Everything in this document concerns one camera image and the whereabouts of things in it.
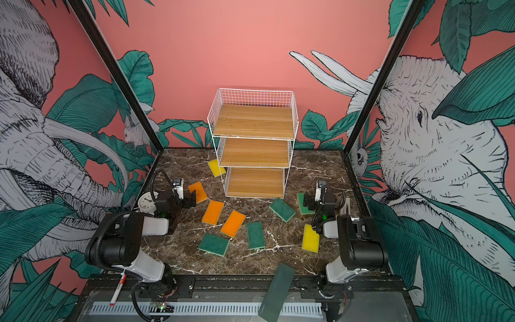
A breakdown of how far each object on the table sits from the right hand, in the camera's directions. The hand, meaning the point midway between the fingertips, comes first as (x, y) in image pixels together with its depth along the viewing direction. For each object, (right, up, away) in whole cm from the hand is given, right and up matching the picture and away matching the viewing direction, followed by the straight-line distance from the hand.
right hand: (315, 188), depth 95 cm
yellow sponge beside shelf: (-53, +10, +16) cm, 56 cm away
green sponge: (-47, -23, -11) cm, 53 cm away
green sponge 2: (-29, -20, -9) cm, 36 cm away
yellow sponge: (-4, -21, -9) cm, 24 cm away
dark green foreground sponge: (-22, -39, -24) cm, 51 cm away
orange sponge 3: (-39, -16, -4) cm, 42 cm away
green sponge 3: (-16, -10, -1) cm, 19 cm away
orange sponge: (-57, -4, +3) cm, 57 cm away
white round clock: (-81, -7, -2) cm, 81 cm away
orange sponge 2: (-49, -11, -2) cm, 51 cm away
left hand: (-63, +1, 0) cm, 63 cm away
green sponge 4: (-6, -9, -4) cm, 12 cm away
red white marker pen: (-79, -33, -20) cm, 88 cm away
